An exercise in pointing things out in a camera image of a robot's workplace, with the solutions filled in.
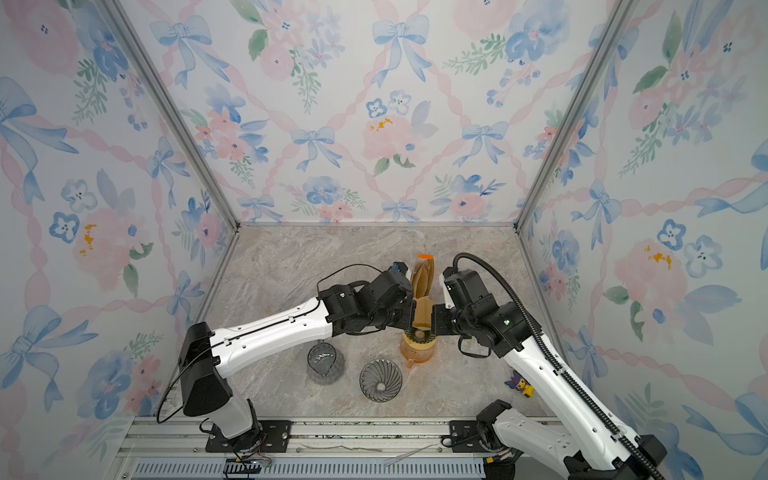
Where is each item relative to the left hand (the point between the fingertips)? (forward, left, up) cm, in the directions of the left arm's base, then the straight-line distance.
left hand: (419, 312), depth 72 cm
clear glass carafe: (-5, +25, -21) cm, 33 cm away
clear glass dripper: (-10, +9, -19) cm, 23 cm away
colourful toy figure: (-11, -28, -19) cm, 35 cm away
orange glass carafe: (-4, 0, -15) cm, 15 cm away
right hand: (0, -3, 0) cm, 3 cm away
